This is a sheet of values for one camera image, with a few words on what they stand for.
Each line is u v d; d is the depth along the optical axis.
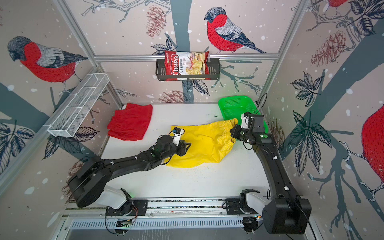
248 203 0.62
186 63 0.88
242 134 0.66
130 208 0.68
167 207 0.75
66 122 0.71
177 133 0.74
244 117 0.72
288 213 0.37
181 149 0.75
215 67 0.95
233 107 1.20
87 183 0.43
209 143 0.92
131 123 1.06
